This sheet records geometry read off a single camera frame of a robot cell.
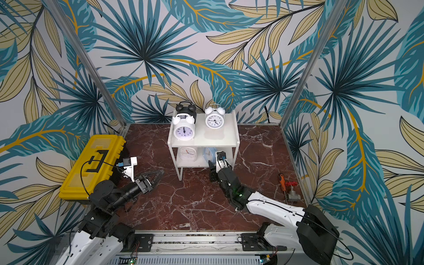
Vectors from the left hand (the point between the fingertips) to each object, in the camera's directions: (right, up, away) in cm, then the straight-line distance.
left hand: (162, 174), depth 65 cm
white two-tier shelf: (+13, +15, +4) cm, 20 cm away
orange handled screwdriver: (+58, -8, +27) cm, 65 cm away
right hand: (+20, +4, +14) cm, 25 cm away
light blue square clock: (+18, +7, +13) cm, 24 cm away
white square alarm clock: (+8, +7, +14) cm, 18 cm away
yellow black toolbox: (-36, +3, +16) cm, 39 cm away
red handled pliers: (+61, -15, +20) cm, 66 cm away
